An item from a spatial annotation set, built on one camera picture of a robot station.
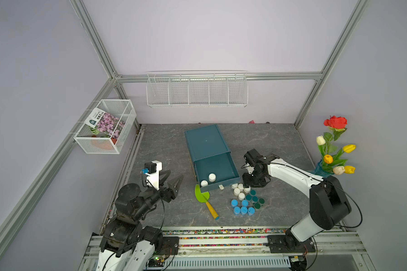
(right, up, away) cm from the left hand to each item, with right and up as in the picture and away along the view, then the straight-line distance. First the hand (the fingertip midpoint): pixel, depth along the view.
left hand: (177, 175), depth 63 cm
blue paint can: (+25, -18, +21) cm, 37 cm away
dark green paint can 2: (+35, -16, +21) cm, 45 cm away
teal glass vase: (+64, -1, +15) cm, 66 cm away
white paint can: (+10, -6, +11) cm, 16 cm away
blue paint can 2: (+30, -18, +20) cm, 41 cm away
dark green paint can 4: (+36, -19, +19) cm, 45 cm away
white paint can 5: (+32, -12, +23) cm, 41 cm away
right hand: (+32, -10, +24) cm, 41 cm away
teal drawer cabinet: (+11, +12, +20) cm, 26 cm away
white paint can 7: (+29, -15, +22) cm, 39 cm away
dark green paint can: (+35, -14, +23) cm, 44 cm away
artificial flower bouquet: (+62, +7, +4) cm, 62 cm away
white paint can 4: (+29, -11, +24) cm, 39 cm away
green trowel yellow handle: (+9, -16, +24) cm, 30 cm away
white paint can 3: (+26, -10, +25) cm, 37 cm away
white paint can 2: (+14, -4, +13) cm, 19 cm away
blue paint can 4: (+29, -20, +17) cm, 39 cm away
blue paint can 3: (+26, -21, +17) cm, 37 cm away
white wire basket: (-40, +12, +11) cm, 43 cm away
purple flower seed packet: (-35, +21, +9) cm, 42 cm away
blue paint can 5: (+32, -21, +17) cm, 42 cm away
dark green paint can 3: (+39, -17, +21) cm, 48 cm away
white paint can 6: (+27, -13, +24) cm, 38 cm away
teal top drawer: (+15, -1, +14) cm, 21 cm away
